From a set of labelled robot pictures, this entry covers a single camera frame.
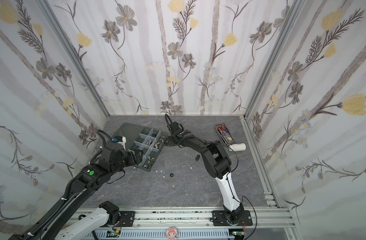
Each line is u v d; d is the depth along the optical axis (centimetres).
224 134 109
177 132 78
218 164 56
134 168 91
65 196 44
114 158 55
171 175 89
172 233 67
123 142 67
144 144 99
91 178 48
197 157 96
